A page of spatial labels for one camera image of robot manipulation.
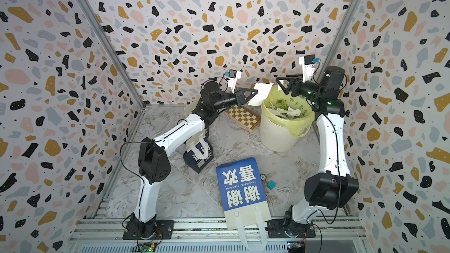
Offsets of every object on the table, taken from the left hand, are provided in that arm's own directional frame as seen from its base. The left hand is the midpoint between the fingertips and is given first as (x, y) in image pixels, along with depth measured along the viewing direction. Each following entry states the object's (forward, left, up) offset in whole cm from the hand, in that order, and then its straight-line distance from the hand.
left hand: (259, 92), depth 70 cm
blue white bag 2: (+6, +31, -14) cm, 34 cm away
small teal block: (-23, -8, -40) cm, 46 cm away
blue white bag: (-30, +6, -36) cm, 47 cm away
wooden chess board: (+21, +4, -39) cm, 44 cm away
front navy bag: (-15, +28, -32) cm, 45 cm away
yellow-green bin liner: (-6, -19, -13) cm, 24 cm away
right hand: (+3, -8, +5) cm, 10 cm away
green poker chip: (-18, -4, -41) cm, 45 cm away
